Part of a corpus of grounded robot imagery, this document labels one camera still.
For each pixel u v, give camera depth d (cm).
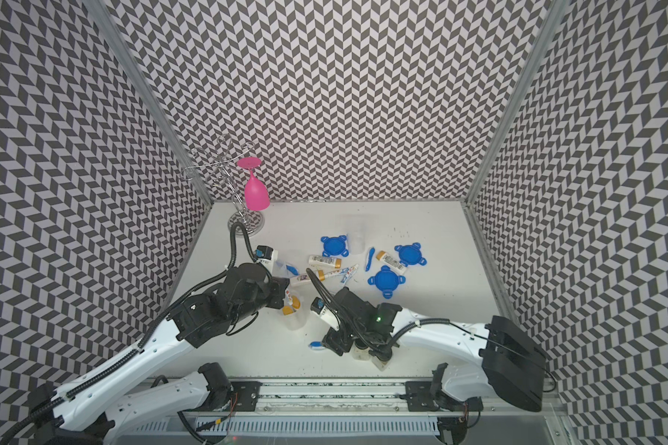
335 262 97
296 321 81
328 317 68
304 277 93
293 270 96
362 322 59
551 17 68
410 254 102
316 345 80
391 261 98
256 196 91
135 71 83
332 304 58
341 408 72
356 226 98
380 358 72
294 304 78
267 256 62
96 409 40
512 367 40
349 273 96
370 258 99
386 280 96
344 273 96
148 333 45
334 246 105
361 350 72
